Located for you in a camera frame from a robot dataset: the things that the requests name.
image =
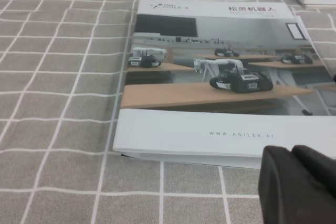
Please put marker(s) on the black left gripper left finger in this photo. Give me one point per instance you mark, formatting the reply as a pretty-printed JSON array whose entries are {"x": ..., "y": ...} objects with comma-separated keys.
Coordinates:
[{"x": 288, "y": 193}]

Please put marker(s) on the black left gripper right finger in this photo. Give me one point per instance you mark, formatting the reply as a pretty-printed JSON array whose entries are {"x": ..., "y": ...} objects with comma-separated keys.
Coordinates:
[{"x": 319, "y": 166}]

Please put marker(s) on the AgileX robot brochure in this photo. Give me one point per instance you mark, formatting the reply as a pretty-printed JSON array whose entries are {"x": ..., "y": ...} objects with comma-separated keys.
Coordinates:
[{"x": 223, "y": 79}]

